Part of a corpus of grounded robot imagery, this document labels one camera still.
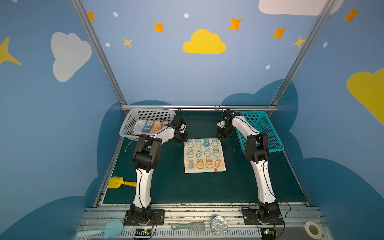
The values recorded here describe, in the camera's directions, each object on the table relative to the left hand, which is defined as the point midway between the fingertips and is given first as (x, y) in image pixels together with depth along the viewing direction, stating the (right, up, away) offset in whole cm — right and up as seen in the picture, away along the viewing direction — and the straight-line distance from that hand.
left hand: (185, 138), depth 104 cm
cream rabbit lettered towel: (-27, +9, +4) cm, 29 cm away
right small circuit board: (+44, -45, -31) cm, 70 cm away
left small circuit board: (-19, -44, -31) cm, 58 cm away
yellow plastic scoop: (-39, -24, -20) cm, 50 cm away
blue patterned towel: (+13, -11, -6) cm, 18 cm away
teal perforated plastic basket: (+58, +12, +7) cm, 59 cm away
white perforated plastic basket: (-41, +6, -3) cm, 41 cm away
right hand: (+25, +1, +1) cm, 25 cm away
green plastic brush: (+6, -40, -34) cm, 53 cm away
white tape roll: (+65, -42, -33) cm, 84 cm away
